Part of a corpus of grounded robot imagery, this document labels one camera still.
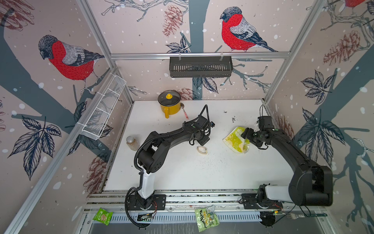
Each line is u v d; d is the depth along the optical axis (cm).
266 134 62
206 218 69
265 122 68
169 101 108
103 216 70
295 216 68
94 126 83
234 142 92
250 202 73
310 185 41
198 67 104
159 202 73
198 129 71
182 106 117
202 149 92
